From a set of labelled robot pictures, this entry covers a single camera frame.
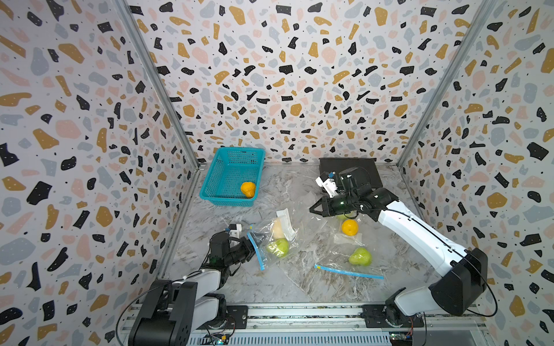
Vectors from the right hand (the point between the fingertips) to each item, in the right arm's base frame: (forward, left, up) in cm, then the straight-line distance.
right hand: (310, 210), depth 74 cm
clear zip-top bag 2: (-2, -18, -23) cm, 29 cm away
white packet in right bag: (+2, -15, -25) cm, 29 cm away
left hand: (-4, +17, -16) cm, 24 cm away
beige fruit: (-1, +12, -11) cm, 16 cm away
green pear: (-8, +11, -12) cm, 18 cm away
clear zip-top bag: (-5, +18, -9) cm, 21 cm away
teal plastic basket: (+43, +42, -23) cm, 64 cm away
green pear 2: (-9, -20, -18) cm, 28 cm away
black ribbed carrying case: (+44, -16, -21) cm, 51 cm away
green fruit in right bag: (-5, -10, +3) cm, 11 cm away
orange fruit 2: (+5, -18, -20) cm, 27 cm away
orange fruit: (+24, +29, -18) cm, 41 cm away
